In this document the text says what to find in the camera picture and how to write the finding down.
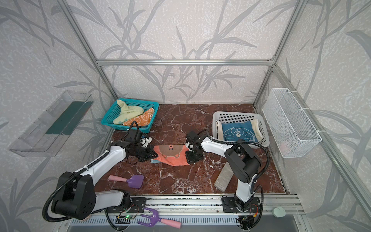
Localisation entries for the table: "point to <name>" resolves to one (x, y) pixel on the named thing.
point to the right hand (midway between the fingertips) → (188, 157)
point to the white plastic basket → (237, 117)
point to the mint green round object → (278, 212)
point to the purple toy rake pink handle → (154, 218)
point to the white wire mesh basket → (292, 132)
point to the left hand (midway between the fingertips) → (159, 150)
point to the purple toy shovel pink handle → (135, 181)
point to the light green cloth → (126, 112)
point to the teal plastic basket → (114, 111)
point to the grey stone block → (224, 178)
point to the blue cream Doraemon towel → (249, 131)
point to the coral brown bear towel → (174, 155)
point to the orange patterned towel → (143, 120)
